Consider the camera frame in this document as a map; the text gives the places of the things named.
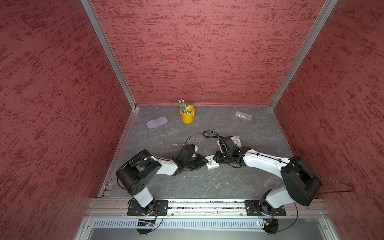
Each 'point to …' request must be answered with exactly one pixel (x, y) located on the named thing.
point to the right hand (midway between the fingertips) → (215, 160)
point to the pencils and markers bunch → (184, 107)
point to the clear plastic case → (244, 115)
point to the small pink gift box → (211, 164)
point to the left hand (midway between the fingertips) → (207, 164)
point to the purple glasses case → (157, 122)
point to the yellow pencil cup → (188, 118)
